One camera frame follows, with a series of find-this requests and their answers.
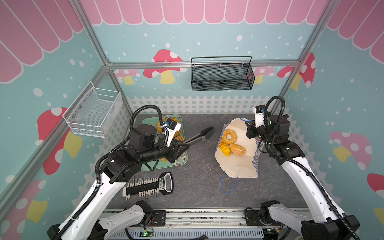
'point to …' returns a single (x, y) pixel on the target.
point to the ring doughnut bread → (229, 132)
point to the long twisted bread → (178, 136)
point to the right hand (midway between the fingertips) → (246, 120)
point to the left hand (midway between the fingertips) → (184, 148)
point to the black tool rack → (149, 187)
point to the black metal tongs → (199, 137)
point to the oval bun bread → (237, 149)
